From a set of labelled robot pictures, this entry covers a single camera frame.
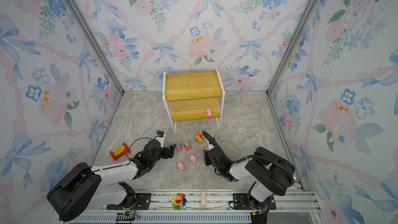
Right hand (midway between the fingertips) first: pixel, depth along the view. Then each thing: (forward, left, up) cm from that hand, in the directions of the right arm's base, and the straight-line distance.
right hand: (206, 149), depth 91 cm
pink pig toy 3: (-10, +14, +2) cm, 17 cm away
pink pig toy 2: (-6, +7, +2) cm, 9 cm away
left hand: (+2, +21, +5) cm, 22 cm away
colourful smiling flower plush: (-27, +13, +1) cm, 30 cm away
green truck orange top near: (+5, +4, +3) cm, 7 cm away
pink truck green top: (+1, +11, +2) cm, 11 cm away
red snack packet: (-3, +49, +3) cm, 49 cm away
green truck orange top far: (+9, +3, +3) cm, 10 cm away
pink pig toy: (+14, -1, +18) cm, 23 cm away
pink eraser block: (-26, +1, +2) cm, 26 cm away
